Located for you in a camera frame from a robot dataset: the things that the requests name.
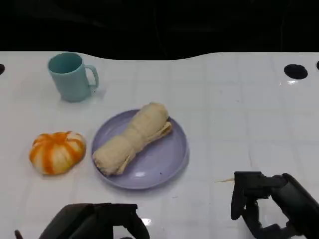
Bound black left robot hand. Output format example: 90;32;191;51
38;203;151;239

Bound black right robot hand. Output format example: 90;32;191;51
230;171;319;239

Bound beige towel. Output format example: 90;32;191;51
92;101;173;177

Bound orange and white bread roll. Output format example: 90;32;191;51
29;131;87;176

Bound lilac plate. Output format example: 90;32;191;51
91;109;189;191

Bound pale green mug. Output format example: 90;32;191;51
47;52;99;103

